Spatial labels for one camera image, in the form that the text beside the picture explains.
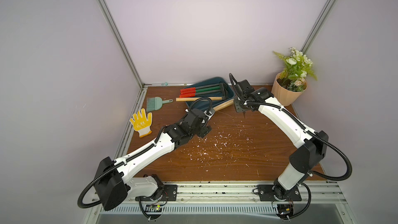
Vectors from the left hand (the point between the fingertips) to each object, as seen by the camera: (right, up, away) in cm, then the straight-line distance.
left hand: (205, 118), depth 78 cm
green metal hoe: (-9, +15, +29) cm, 34 cm away
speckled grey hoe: (-10, +13, +28) cm, 32 cm away
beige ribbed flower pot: (+53, +11, +19) cm, 58 cm away
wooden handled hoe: (+12, +7, +5) cm, 15 cm away
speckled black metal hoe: (-10, +17, +31) cm, 37 cm away
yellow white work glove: (-42, -7, +21) cm, 48 cm away
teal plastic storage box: (+2, +6, +33) cm, 33 cm away
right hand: (+19, +8, +3) cm, 21 cm away
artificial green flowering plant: (+56, +29, +12) cm, 64 cm away
